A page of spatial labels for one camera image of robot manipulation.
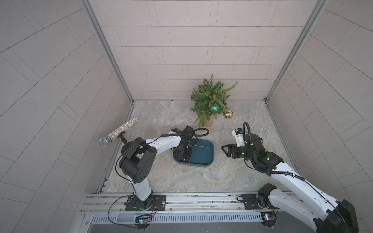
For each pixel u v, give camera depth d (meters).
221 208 0.71
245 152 0.64
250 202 0.71
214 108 0.76
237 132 0.69
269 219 0.68
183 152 0.74
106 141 0.66
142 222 0.64
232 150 0.67
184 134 0.66
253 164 0.58
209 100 0.76
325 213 0.39
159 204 0.71
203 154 0.88
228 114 0.82
